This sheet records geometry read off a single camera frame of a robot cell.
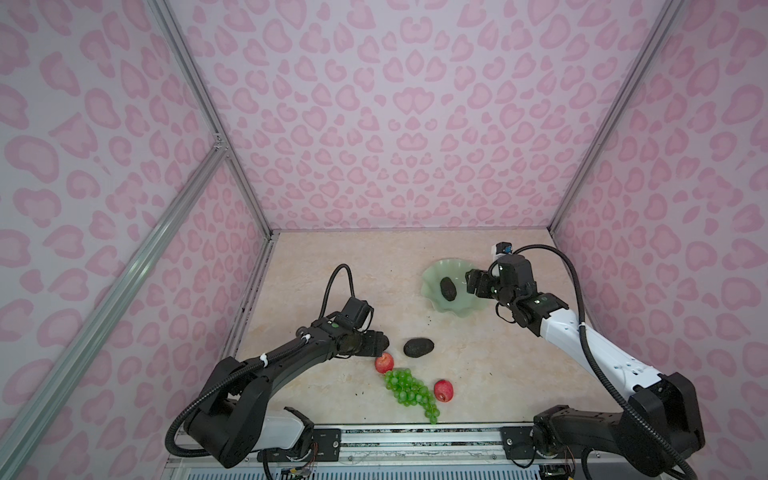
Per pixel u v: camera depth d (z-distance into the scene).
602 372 0.42
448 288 0.99
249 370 0.45
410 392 0.78
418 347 0.85
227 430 0.41
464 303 0.97
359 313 0.70
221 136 0.90
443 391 0.78
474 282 0.75
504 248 0.73
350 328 0.67
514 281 0.62
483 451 0.73
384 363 0.82
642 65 0.77
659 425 0.40
